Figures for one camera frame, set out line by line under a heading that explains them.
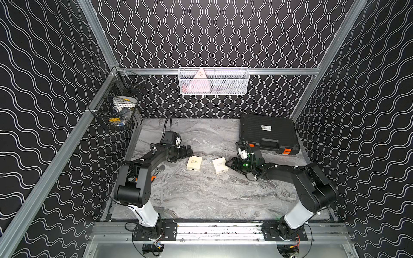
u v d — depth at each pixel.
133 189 0.47
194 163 0.95
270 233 0.73
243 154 0.88
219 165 0.94
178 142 0.82
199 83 0.89
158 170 0.95
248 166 0.80
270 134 1.05
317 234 0.75
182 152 0.86
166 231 0.75
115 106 0.83
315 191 0.47
